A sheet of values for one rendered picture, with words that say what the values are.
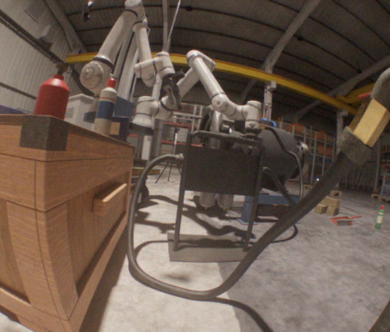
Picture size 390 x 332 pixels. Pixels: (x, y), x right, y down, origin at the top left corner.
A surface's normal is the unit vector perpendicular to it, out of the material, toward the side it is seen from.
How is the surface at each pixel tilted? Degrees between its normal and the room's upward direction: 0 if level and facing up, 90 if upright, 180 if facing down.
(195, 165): 90
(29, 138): 90
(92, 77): 99
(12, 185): 90
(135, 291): 0
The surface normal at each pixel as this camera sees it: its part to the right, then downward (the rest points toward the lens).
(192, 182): 0.18, 0.05
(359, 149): -0.59, 0.44
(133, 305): 0.14, -0.99
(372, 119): -0.82, 0.23
